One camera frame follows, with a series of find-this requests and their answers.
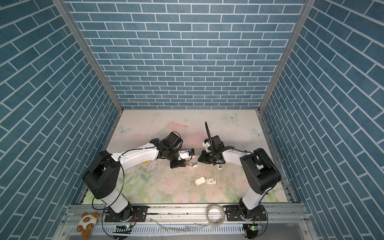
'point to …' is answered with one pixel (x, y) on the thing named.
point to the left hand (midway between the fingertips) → (184, 162)
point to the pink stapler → (193, 164)
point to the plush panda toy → (86, 223)
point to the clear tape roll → (217, 206)
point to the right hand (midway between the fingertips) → (197, 158)
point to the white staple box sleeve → (211, 181)
